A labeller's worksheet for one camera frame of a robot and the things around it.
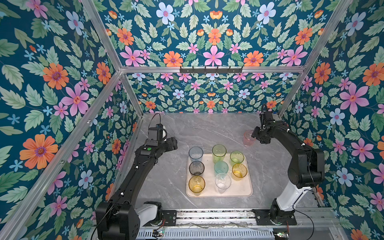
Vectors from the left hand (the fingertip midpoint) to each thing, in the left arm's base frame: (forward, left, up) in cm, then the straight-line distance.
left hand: (173, 138), depth 81 cm
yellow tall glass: (-20, -12, -18) cm, 30 cm away
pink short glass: (+8, -48, -18) cm, 52 cm away
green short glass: (-5, -38, -18) cm, 42 cm away
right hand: (+5, -51, -10) cm, 52 cm away
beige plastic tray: (-23, -38, -21) cm, 49 cm away
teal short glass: (-12, -26, -15) cm, 32 cm away
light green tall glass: (-7, -25, -6) cm, 27 cm away
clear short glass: (-19, -27, -19) cm, 38 cm away
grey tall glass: (-12, -12, -13) cm, 22 cm away
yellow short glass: (-14, -37, -18) cm, 43 cm away
